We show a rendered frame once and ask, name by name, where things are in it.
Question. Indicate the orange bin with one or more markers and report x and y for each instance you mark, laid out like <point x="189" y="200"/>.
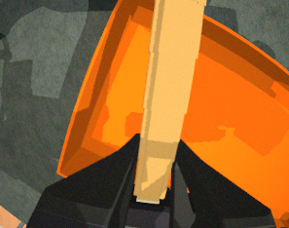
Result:
<point x="238" y="113"/>

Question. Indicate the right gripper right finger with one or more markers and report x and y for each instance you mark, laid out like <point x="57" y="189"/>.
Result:
<point x="218" y="201"/>

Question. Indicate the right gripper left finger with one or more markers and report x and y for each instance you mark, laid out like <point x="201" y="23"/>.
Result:
<point x="96" y="192"/>

